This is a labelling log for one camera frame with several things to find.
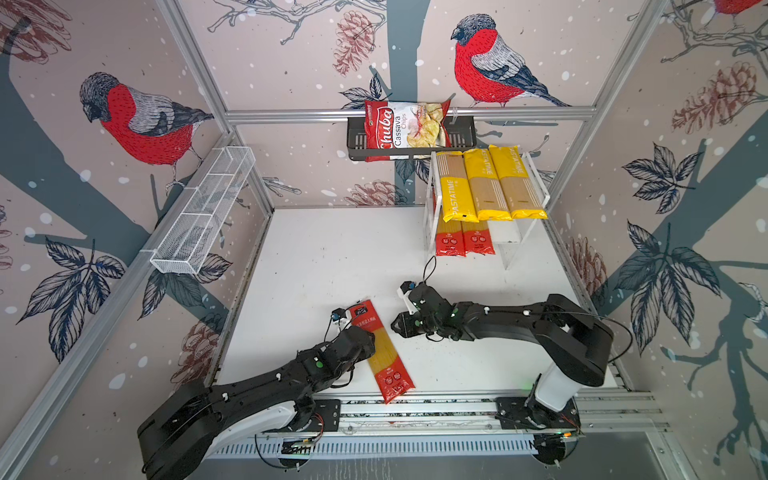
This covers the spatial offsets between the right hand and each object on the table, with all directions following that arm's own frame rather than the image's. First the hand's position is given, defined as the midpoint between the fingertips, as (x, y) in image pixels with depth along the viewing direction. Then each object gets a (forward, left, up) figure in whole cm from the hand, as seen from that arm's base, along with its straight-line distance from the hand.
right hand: (389, 333), depth 85 cm
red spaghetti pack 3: (-9, 0, -1) cm, 9 cm away
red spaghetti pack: (+24, -17, +15) cm, 33 cm away
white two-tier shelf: (+28, -36, +13) cm, 48 cm away
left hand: (-3, +5, 0) cm, 5 cm away
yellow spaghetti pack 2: (+28, -26, +31) cm, 50 cm away
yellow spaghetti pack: (+25, -18, +32) cm, 44 cm away
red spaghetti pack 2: (+24, -25, +15) cm, 38 cm away
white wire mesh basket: (+7, +48, +30) cm, 57 cm away
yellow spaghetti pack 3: (+24, -34, +31) cm, 52 cm away
